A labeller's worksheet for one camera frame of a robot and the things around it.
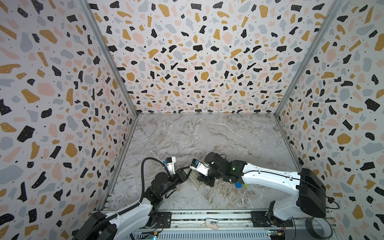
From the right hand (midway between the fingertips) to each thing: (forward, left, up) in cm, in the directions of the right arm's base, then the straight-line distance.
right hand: (196, 174), depth 76 cm
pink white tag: (-20, -8, -12) cm, 24 cm away
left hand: (+3, +2, +1) cm, 4 cm away
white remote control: (0, +1, -2) cm, 2 cm away
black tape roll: (-19, -61, -10) cm, 65 cm away
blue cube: (-1, -24, -14) cm, 27 cm away
